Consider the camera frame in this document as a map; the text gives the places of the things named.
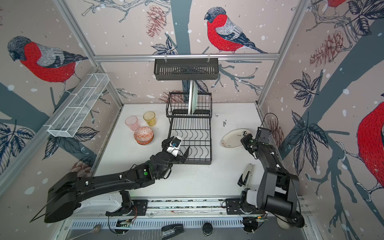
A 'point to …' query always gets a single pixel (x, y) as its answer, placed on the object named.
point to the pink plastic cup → (132, 122)
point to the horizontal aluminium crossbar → (187, 57)
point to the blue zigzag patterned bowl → (143, 135)
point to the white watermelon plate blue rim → (190, 100)
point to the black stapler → (170, 231)
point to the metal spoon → (95, 229)
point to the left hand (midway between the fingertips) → (180, 142)
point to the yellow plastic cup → (150, 118)
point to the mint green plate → (195, 96)
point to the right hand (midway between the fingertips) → (241, 139)
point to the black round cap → (207, 229)
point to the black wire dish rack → (190, 114)
